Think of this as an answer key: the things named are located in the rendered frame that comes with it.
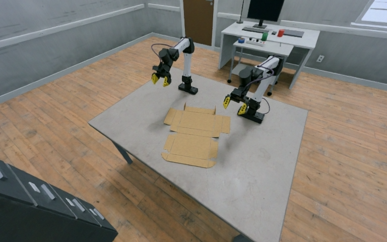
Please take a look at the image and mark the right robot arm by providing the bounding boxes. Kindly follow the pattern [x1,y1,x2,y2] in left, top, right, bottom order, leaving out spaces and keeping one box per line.
[152,37,198,93]

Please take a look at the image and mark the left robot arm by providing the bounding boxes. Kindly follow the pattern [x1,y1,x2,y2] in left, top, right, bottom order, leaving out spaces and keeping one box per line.
[232,54,284,120]

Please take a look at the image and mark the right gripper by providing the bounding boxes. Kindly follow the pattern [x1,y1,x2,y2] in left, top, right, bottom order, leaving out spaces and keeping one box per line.
[151,65,172,87]

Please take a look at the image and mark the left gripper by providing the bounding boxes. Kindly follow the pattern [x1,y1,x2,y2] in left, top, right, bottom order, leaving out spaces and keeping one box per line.
[223,91,249,115]

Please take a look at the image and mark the tan cardboard box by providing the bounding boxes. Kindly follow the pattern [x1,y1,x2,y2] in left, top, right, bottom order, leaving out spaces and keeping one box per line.
[161,103,231,168]

